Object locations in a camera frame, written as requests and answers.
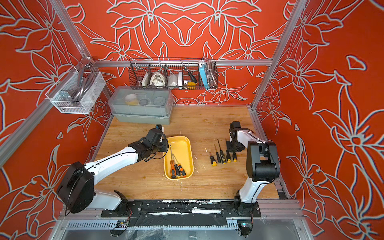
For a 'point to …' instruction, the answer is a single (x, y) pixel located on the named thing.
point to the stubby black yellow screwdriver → (213, 161)
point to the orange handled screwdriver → (181, 169)
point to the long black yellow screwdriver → (228, 156)
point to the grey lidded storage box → (141, 106)
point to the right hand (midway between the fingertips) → (232, 148)
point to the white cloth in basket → (157, 79)
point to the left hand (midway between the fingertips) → (167, 141)
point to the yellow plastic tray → (182, 149)
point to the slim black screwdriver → (217, 155)
